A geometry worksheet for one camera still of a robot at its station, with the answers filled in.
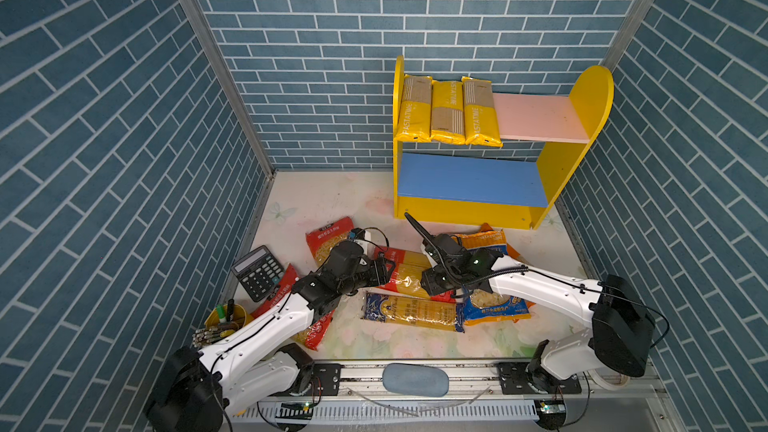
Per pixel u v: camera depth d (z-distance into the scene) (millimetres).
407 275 880
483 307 826
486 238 910
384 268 713
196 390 386
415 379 719
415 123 736
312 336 774
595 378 737
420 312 825
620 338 433
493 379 753
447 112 768
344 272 603
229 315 753
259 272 910
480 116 760
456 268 629
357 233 721
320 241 961
